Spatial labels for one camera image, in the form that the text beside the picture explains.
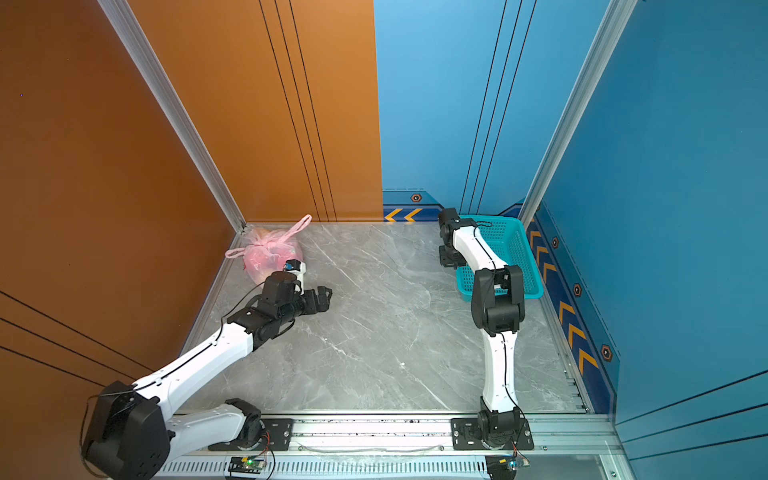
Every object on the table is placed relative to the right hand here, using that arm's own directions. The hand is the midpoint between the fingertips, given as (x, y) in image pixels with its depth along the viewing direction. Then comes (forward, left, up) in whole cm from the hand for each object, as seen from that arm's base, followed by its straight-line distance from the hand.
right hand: (454, 262), depth 101 cm
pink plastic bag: (+1, +63, +5) cm, 63 cm away
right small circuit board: (-56, -5, -8) cm, 57 cm away
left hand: (-16, +41, +8) cm, 45 cm away
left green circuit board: (-56, +56, -7) cm, 79 cm away
